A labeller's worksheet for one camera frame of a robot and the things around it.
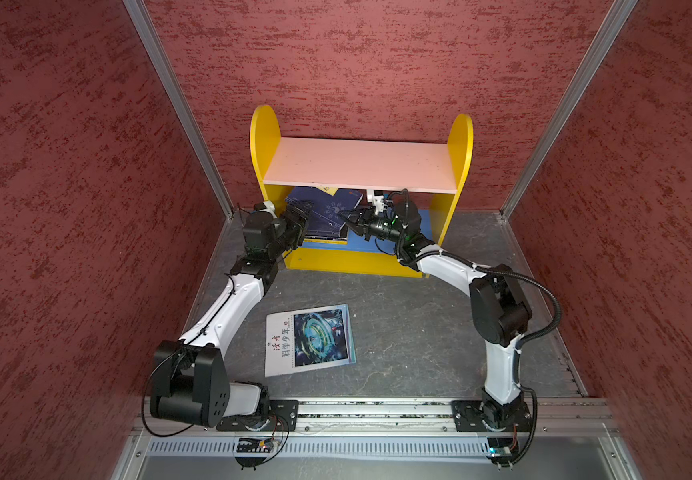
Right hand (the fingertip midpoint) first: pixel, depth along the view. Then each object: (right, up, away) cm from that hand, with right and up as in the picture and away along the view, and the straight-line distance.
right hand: (336, 218), depth 80 cm
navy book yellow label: (-3, +4, +1) cm, 5 cm away
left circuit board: (-20, -56, -8) cm, 60 cm away
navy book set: (-3, -2, 0) cm, 4 cm away
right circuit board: (+40, -57, -9) cm, 71 cm away
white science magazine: (-9, -36, +7) cm, 38 cm away
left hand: (-6, +1, 0) cm, 6 cm away
